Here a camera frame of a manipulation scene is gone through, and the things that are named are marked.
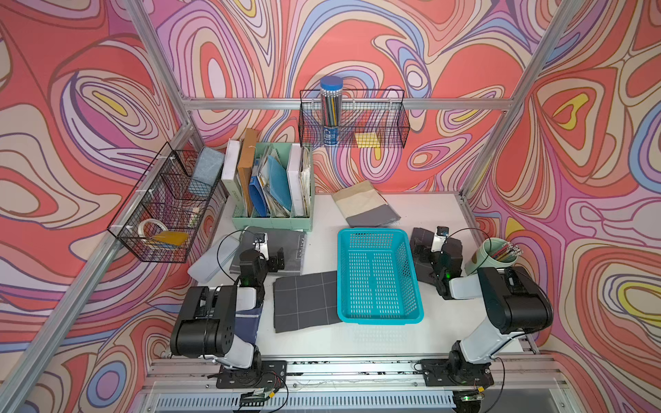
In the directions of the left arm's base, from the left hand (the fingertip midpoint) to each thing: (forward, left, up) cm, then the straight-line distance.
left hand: (270, 248), depth 93 cm
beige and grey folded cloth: (+27, -37, -6) cm, 46 cm away
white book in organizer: (+17, +12, +24) cm, 32 cm away
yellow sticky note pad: (+28, -35, +27) cm, 53 cm away
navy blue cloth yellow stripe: (-25, +5, -6) cm, 26 cm away
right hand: (+3, -59, -1) cm, 59 cm away
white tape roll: (-10, +27, +26) cm, 39 cm away
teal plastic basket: (-8, -40, -7) cm, 41 cm away
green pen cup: (-5, -78, +6) cm, 78 cm away
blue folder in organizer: (+21, -2, +11) cm, 24 cm away
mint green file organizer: (+26, -10, +19) cm, 34 cm away
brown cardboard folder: (+15, +6, +25) cm, 30 cm away
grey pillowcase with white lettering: (+7, -7, -6) cm, 11 cm away
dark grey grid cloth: (-17, -13, -6) cm, 22 cm away
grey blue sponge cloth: (+12, +18, +26) cm, 34 cm away
